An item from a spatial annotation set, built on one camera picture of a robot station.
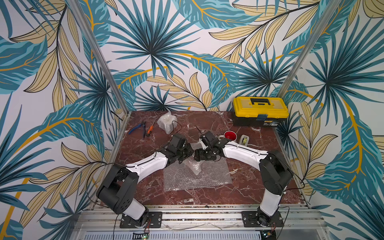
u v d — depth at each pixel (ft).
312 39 2.63
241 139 3.26
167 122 3.29
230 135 3.23
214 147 2.21
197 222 2.41
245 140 3.20
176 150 2.23
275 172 1.56
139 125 3.61
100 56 2.80
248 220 2.40
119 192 1.41
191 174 2.88
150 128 3.56
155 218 2.43
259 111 3.29
